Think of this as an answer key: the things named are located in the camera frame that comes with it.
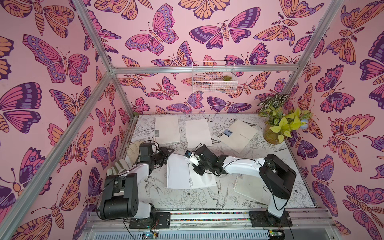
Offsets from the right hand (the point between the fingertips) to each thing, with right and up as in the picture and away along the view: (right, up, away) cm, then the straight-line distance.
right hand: (193, 162), depth 89 cm
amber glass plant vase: (+54, +14, +15) cm, 58 cm away
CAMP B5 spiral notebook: (+32, +15, +18) cm, 40 cm away
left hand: (-11, +7, +2) cm, 13 cm away
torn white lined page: (+3, +17, +22) cm, 28 cm away
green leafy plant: (+50, +25, -5) cm, 56 cm away
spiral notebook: (-7, -5, -7) cm, 11 cm away
